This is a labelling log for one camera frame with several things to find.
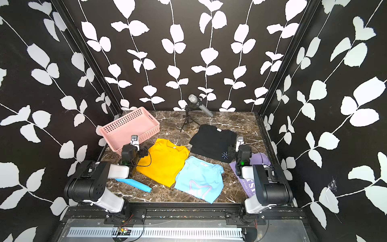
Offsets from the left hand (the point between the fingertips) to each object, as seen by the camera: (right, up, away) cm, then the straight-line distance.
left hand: (138, 141), depth 94 cm
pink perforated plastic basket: (-18, +5, +10) cm, 21 cm away
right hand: (+64, -1, +1) cm, 64 cm away
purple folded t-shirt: (+67, -24, -10) cm, 72 cm away
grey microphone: (+36, +26, -2) cm, 45 cm away
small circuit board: (+3, -40, -24) cm, 47 cm away
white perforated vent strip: (-5, -41, -24) cm, 48 cm away
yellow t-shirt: (+18, -12, -4) cm, 22 cm away
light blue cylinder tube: (+2, -23, -11) cm, 26 cm away
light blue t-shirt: (+41, -21, -8) cm, 47 cm away
